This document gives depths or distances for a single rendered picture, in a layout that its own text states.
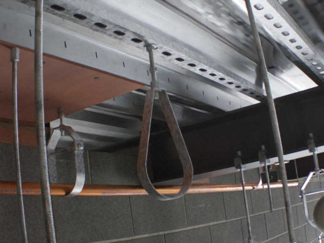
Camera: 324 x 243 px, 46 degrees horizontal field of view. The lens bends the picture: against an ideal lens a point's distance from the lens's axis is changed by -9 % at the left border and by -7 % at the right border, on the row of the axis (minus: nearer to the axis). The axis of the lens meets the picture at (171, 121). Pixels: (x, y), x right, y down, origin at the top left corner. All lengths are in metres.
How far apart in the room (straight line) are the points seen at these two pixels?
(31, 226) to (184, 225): 0.88
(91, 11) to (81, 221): 0.90
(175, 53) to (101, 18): 0.24
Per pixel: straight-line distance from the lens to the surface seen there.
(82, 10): 0.66
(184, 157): 0.79
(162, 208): 1.80
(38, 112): 0.41
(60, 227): 1.36
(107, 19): 0.70
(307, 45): 0.96
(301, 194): 1.38
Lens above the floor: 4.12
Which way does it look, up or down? 13 degrees up
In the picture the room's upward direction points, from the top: 8 degrees counter-clockwise
